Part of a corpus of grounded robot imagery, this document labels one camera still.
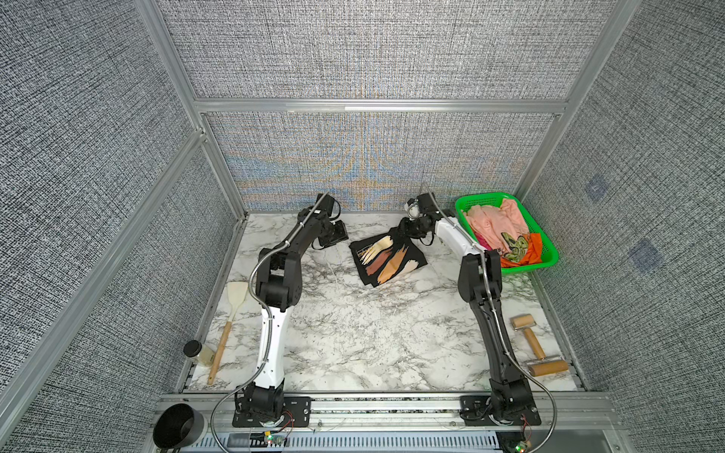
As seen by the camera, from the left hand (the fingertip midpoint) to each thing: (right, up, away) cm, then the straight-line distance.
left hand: (345, 234), depth 105 cm
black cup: (-40, -49, -35) cm, 72 cm away
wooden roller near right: (+58, -28, -16) cm, 66 cm away
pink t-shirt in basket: (+53, +4, -2) cm, 53 cm away
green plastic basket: (+71, -7, -7) cm, 72 cm away
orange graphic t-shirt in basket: (+62, -6, -8) cm, 62 cm away
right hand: (+20, +4, +4) cm, 21 cm away
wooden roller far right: (+59, -39, -25) cm, 74 cm away
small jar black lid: (-37, -34, -28) cm, 57 cm away
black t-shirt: (+14, -9, -5) cm, 17 cm away
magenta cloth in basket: (+49, -3, -5) cm, 49 cm away
